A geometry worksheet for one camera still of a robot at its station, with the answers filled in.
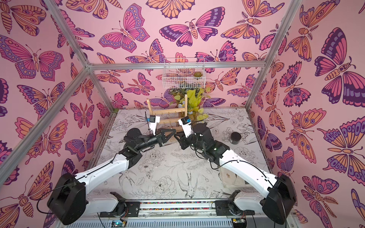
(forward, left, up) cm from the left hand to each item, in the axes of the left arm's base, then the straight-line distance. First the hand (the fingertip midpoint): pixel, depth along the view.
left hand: (176, 131), depth 69 cm
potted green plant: (+31, -10, -5) cm, 33 cm away
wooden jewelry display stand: (+18, +11, -3) cm, 21 cm away
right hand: (+2, 0, -3) cm, 3 cm away
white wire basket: (+46, -3, +4) cm, 46 cm away
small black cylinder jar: (+15, -39, -28) cm, 50 cm away
